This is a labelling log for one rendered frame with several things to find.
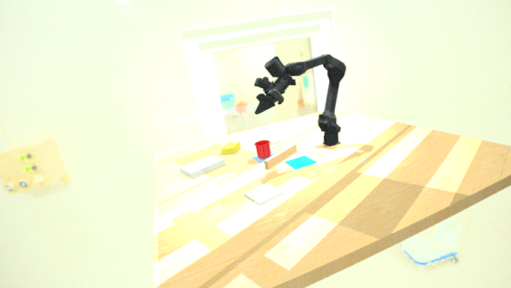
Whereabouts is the yellow rectangular block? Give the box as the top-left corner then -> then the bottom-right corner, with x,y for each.
221,142 -> 241,154

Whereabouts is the red plastic cup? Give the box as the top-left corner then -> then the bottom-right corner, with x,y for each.
254,140 -> 271,158

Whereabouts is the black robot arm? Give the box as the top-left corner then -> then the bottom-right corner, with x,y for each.
254,54 -> 347,146

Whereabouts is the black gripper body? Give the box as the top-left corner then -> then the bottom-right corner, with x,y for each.
256,81 -> 285,104

